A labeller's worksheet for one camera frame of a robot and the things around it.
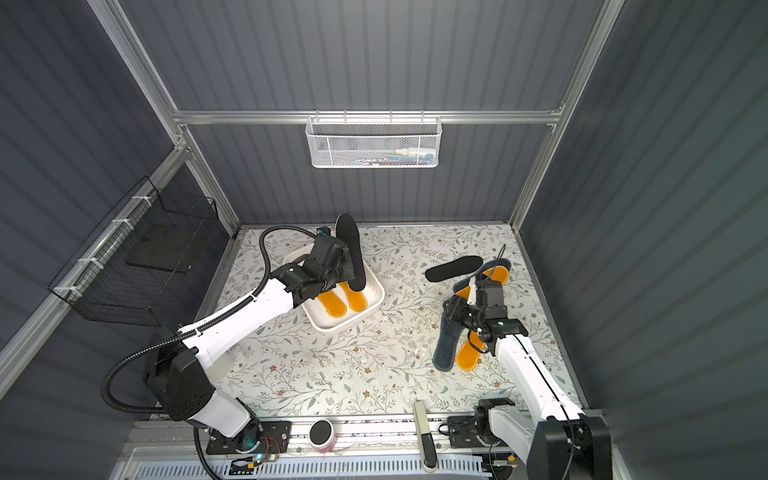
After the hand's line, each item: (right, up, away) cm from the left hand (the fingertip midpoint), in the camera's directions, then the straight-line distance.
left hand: (352, 266), depth 81 cm
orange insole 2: (+34, -26, +6) cm, 43 cm away
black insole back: (+35, -2, +30) cm, 46 cm away
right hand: (+30, -12, +3) cm, 32 cm away
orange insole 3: (+48, -3, +21) cm, 53 cm away
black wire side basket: (-52, 0, -9) cm, 53 cm away
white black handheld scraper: (+19, -41, -10) cm, 46 cm away
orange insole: (-7, -14, +15) cm, 22 cm away
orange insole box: (0, -12, +15) cm, 20 cm away
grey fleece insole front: (+27, -24, +7) cm, 37 cm away
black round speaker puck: (-6, -40, -12) cm, 42 cm away
